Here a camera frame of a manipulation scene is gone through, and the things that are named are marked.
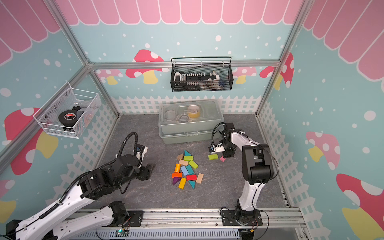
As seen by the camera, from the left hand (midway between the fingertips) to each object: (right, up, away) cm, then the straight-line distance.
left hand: (147, 166), depth 71 cm
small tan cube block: (+13, 0, +25) cm, 28 cm away
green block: (+22, -4, +21) cm, 30 cm away
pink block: (+40, -1, +23) cm, 46 cm away
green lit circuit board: (-14, -34, +2) cm, 36 cm away
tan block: (+25, -11, +16) cm, 32 cm away
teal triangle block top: (+17, +2, +24) cm, 29 cm away
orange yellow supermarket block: (+12, -6, +20) cm, 24 cm away
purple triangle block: (+11, -12, +14) cm, 22 cm away
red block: (+20, -11, +16) cm, 28 cm away
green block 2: (+34, 0, +24) cm, 41 cm away
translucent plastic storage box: (+19, +23, +23) cm, 38 cm away
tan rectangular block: (+15, -4, +23) cm, 27 cm away
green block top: (+18, -1, +23) cm, 30 cm away
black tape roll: (-38, +23, 0) cm, 45 cm away
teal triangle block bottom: (+21, -13, +12) cm, 28 cm away
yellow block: (+15, -13, +14) cm, 25 cm away
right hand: (+43, +5, +27) cm, 51 cm away
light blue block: (+16, -7, +19) cm, 26 cm away
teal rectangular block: (+19, -7, +19) cm, 28 cm away
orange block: (+12, -9, +17) cm, 22 cm away
